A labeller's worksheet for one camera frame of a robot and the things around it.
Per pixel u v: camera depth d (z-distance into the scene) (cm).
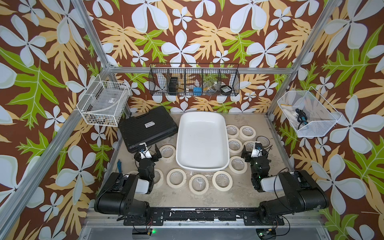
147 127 103
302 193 44
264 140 104
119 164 91
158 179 84
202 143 103
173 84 99
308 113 83
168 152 98
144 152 73
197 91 93
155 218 73
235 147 101
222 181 86
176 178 88
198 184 85
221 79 99
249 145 99
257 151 75
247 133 108
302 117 81
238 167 91
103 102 81
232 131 108
